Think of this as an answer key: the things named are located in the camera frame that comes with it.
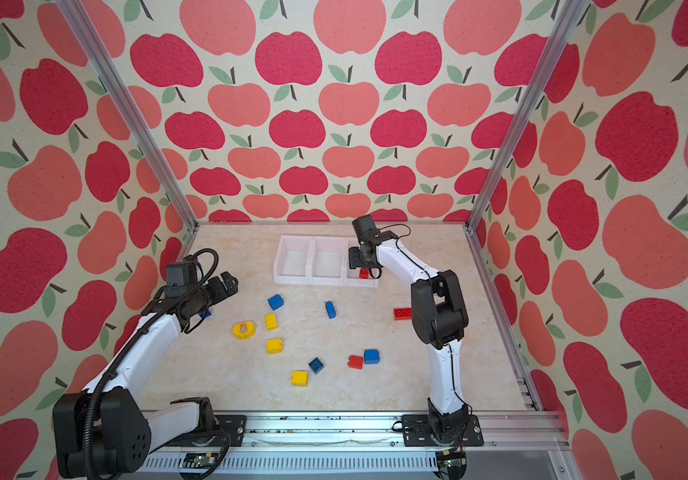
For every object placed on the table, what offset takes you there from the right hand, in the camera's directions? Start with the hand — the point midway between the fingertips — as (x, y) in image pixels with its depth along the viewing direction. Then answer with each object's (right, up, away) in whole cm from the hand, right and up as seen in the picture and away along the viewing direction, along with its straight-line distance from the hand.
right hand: (366, 259), depth 99 cm
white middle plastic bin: (-14, -1, +9) cm, 17 cm away
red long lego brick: (+11, -18, -5) cm, 22 cm away
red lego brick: (0, -5, +8) cm, 9 cm away
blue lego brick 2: (-12, -16, -3) cm, 21 cm away
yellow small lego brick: (-31, -20, -6) cm, 37 cm away
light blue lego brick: (+1, -29, -12) cm, 31 cm away
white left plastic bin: (-27, 0, +11) cm, 29 cm away
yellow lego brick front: (-20, -33, -18) cm, 42 cm away
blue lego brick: (-30, -14, -1) cm, 33 cm away
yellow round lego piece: (-38, -22, -10) cm, 45 cm away
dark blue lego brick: (-16, -30, -15) cm, 37 cm away
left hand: (-41, -8, -13) cm, 44 cm away
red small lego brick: (-4, -30, -13) cm, 33 cm away
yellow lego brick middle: (-28, -26, -12) cm, 40 cm away
